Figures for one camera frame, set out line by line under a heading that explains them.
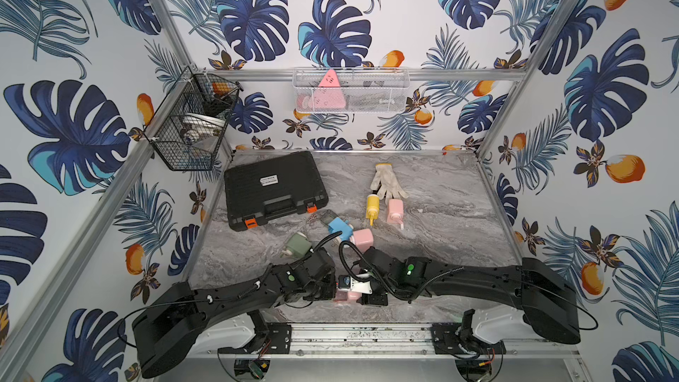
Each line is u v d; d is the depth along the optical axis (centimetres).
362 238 88
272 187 101
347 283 67
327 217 100
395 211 95
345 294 77
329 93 90
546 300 42
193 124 80
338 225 93
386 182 107
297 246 89
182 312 47
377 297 69
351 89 93
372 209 95
